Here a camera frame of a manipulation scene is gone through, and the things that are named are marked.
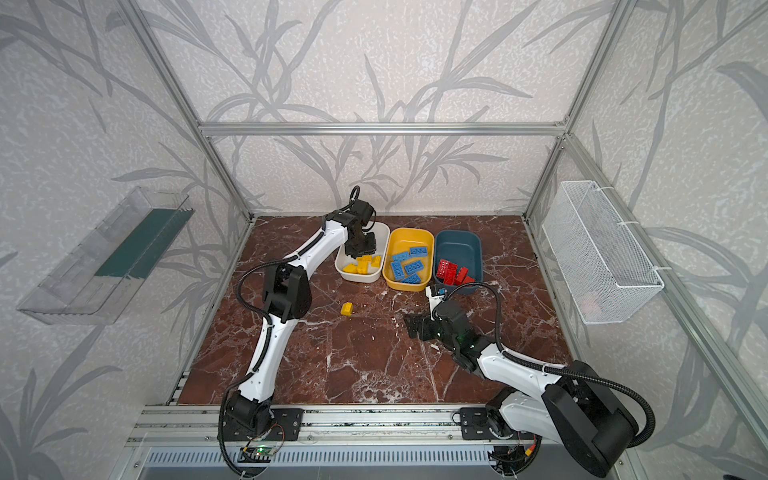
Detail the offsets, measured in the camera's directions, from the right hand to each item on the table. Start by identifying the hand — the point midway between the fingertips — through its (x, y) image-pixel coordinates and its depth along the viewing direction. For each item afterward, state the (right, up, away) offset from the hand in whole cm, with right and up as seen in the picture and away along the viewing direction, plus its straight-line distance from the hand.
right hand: (417, 305), depth 87 cm
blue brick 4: (-4, +13, +21) cm, 25 cm away
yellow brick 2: (-14, +12, +15) cm, 23 cm away
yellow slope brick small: (-22, -3, +6) cm, 23 cm away
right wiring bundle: (+23, -36, -13) cm, 45 cm away
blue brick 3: (0, +10, +15) cm, 18 cm away
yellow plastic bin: (-5, +19, +21) cm, 29 cm away
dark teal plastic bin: (+18, +16, +22) cm, 33 cm away
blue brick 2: (-6, +10, +13) cm, 17 cm away
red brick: (+16, +8, +13) cm, 22 cm away
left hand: (-14, +18, +16) cm, 28 cm away
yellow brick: (-18, +11, +15) cm, 26 cm away
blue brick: (+1, +15, +20) cm, 25 cm away
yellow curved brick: (-22, +9, +15) cm, 28 cm away
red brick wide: (+11, +8, +15) cm, 20 cm away
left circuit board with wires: (-36, -31, -17) cm, 51 cm away
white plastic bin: (-12, +22, +22) cm, 33 cm away
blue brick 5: (0, +6, +13) cm, 14 cm away
